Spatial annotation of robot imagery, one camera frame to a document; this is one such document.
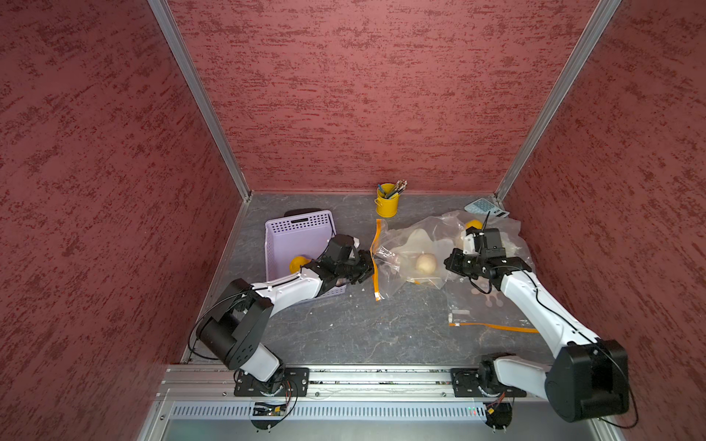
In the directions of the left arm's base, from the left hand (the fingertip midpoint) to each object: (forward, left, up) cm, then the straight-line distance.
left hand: (382, 269), depth 84 cm
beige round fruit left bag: (+6, -16, -5) cm, 18 cm away
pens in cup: (+32, -7, +4) cm, 33 cm away
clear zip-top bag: (+14, -13, -10) cm, 22 cm away
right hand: (+2, -20, 0) cm, 20 cm away
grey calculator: (+37, -47, -11) cm, 61 cm away
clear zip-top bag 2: (-7, -30, -12) cm, 33 cm away
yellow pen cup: (+32, -5, -7) cm, 33 cm away
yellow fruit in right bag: (+27, -40, -10) cm, 49 cm away
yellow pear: (+5, +29, -5) cm, 29 cm away
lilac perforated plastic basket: (+22, +29, -11) cm, 38 cm away
